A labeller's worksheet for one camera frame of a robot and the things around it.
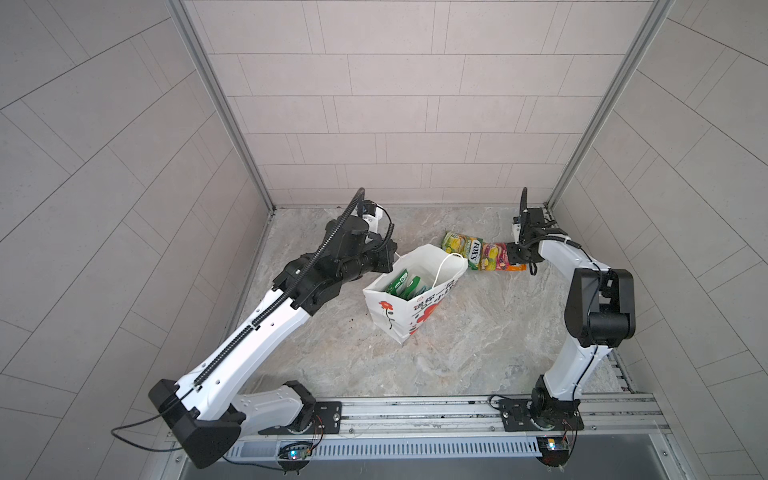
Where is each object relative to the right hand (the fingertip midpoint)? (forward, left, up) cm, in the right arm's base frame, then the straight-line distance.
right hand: (517, 252), depth 97 cm
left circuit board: (-49, +65, -2) cm, 82 cm away
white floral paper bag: (-25, +40, +10) cm, 48 cm away
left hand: (-16, +38, +28) cm, 50 cm away
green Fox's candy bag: (+5, +15, -2) cm, 16 cm away
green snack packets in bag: (-15, +38, +8) cm, 42 cm away
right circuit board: (-52, +6, -7) cm, 52 cm away
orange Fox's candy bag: (-1, +8, 0) cm, 8 cm away
